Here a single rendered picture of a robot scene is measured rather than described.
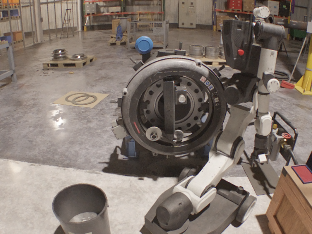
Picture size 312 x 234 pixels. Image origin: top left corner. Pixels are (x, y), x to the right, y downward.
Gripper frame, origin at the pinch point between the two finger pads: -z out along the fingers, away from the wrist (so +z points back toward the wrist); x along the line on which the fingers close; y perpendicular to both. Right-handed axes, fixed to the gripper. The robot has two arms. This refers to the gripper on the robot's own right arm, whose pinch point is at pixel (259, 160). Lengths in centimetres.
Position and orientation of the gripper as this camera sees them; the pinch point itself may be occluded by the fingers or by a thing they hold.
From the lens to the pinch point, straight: 152.7
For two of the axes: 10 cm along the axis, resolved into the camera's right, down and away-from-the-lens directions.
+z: -1.3, -9.2, -3.7
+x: 9.9, -1.2, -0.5
